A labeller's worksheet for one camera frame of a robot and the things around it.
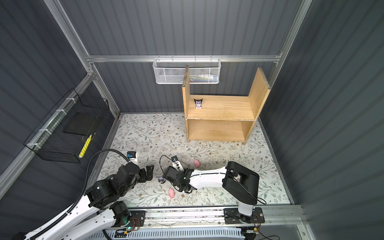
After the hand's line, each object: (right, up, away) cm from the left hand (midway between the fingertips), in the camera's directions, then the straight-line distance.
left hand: (146, 167), depth 74 cm
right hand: (+15, -8, +12) cm, 20 cm away
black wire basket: (-40, +16, -3) cm, 43 cm away
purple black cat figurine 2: (+26, +33, +8) cm, 43 cm away
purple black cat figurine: (+6, -9, +8) cm, 13 cm away
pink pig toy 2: (+12, -15, +5) cm, 20 cm away
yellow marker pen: (-26, +13, -5) cm, 30 cm away
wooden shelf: (+40, +25, +6) cm, 47 cm away
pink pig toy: (+26, -2, +17) cm, 31 cm away
